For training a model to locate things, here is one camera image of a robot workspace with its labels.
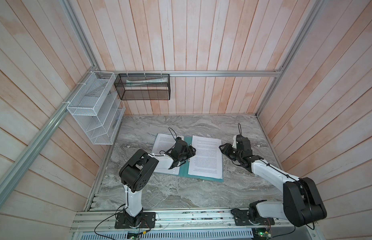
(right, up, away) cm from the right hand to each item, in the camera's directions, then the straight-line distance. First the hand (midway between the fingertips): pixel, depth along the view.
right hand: (220, 147), depth 90 cm
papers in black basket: (-46, +40, 0) cm, 61 cm away
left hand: (-16, -5, +5) cm, 18 cm away
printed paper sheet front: (-37, +1, +13) cm, 40 cm away
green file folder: (-23, -14, 0) cm, 26 cm away
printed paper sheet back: (-8, -10, +3) cm, 13 cm away
